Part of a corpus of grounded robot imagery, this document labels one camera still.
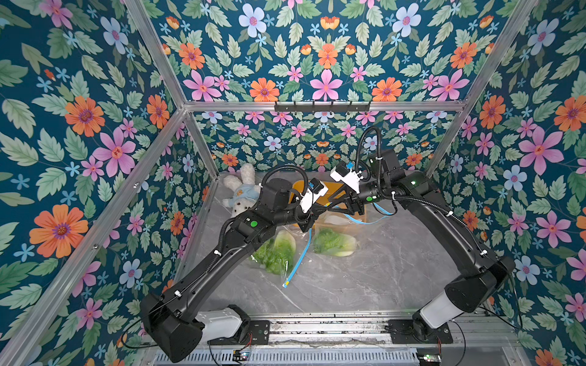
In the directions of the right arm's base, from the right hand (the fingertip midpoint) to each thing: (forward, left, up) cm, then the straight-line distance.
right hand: (336, 195), depth 67 cm
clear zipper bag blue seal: (+1, +11, -30) cm, 32 cm away
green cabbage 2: (-8, +26, -27) cm, 38 cm away
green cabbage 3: (-6, +18, -26) cm, 32 cm away
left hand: (-3, +3, -2) cm, 4 cm away
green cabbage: (-4, +1, -22) cm, 23 cm away
